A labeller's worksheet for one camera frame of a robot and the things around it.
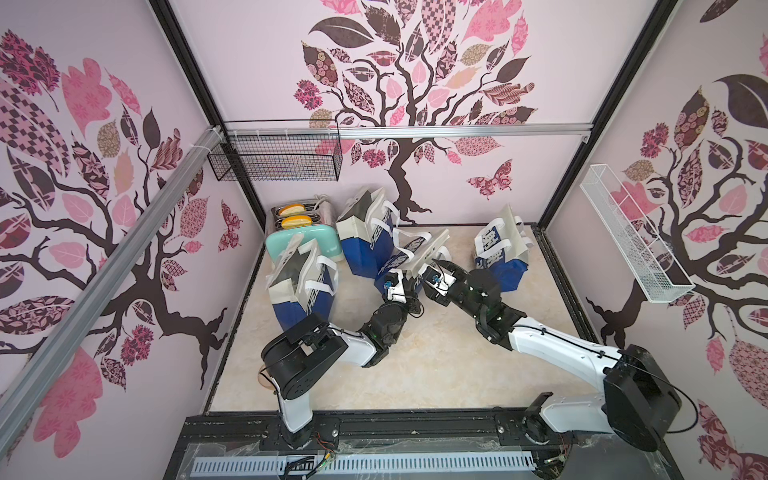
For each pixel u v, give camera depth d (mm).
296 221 952
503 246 883
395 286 727
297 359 474
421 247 888
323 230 976
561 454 674
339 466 697
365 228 860
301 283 744
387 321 657
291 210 1004
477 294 602
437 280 656
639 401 410
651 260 750
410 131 931
